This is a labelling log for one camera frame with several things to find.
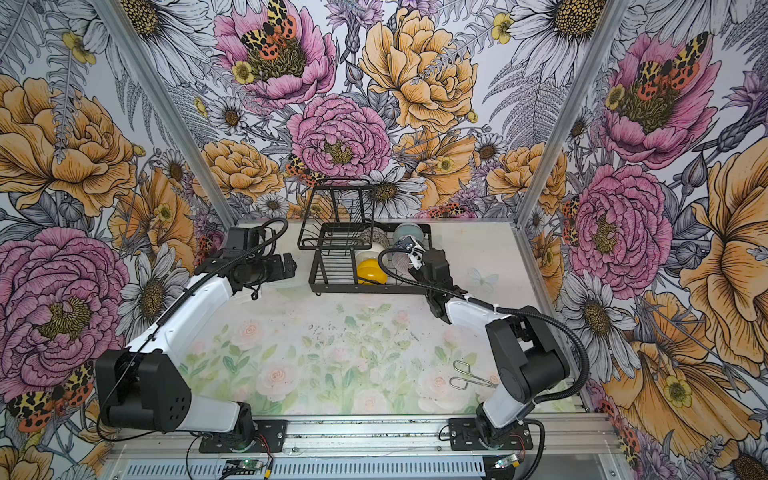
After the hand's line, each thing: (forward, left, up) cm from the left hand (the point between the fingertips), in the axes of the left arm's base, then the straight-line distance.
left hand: (279, 277), depth 86 cm
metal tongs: (-24, -50, -16) cm, 58 cm away
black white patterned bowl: (+8, -26, +8) cm, 28 cm away
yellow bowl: (+6, -25, -5) cm, 26 cm away
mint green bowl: (+26, -38, -8) cm, 47 cm away
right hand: (+8, -42, 0) cm, 43 cm away
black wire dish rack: (+4, -21, +5) cm, 22 cm away
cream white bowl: (+14, -25, -7) cm, 29 cm away
